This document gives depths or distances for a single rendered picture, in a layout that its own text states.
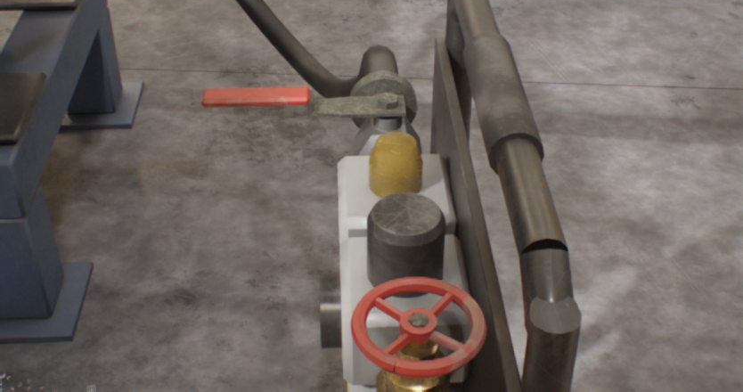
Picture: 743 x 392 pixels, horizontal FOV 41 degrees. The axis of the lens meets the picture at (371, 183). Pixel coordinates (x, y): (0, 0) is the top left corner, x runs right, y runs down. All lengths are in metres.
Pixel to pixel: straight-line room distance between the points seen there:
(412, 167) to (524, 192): 0.17
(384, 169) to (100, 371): 0.64
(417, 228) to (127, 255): 0.85
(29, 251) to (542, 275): 0.85
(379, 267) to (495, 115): 0.12
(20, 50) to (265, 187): 0.39
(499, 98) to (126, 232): 0.92
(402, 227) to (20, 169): 0.68
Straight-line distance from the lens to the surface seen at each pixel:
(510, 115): 0.57
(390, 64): 0.86
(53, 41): 1.40
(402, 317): 0.53
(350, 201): 0.68
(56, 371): 1.25
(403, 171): 0.67
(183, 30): 1.93
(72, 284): 1.34
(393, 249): 0.58
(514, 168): 0.53
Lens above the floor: 0.87
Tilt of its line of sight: 36 degrees down
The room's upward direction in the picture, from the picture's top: straight up
